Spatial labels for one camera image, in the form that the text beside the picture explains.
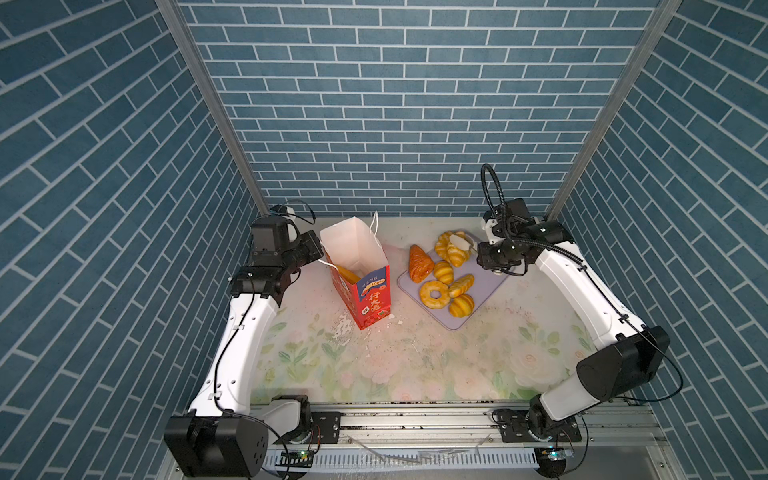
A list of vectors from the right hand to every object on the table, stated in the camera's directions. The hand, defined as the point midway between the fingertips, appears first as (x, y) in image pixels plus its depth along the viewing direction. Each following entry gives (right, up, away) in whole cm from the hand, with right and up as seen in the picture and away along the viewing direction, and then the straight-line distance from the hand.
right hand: (479, 255), depth 81 cm
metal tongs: (-1, +6, +12) cm, 13 cm away
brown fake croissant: (-15, -4, +21) cm, 26 cm away
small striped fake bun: (-7, -6, +20) cm, 22 cm away
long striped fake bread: (-4, -1, +9) cm, 10 cm away
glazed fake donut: (-11, -16, +13) cm, 23 cm away
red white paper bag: (-35, -4, +20) cm, 41 cm away
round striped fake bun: (-2, -16, +12) cm, 20 cm away
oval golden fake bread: (-38, -7, +11) cm, 40 cm away
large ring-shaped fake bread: (-6, +3, +27) cm, 28 cm away
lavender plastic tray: (+9, -10, +22) cm, 26 cm away
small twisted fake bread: (-2, -10, +15) cm, 19 cm away
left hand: (-41, +5, -6) cm, 42 cm away
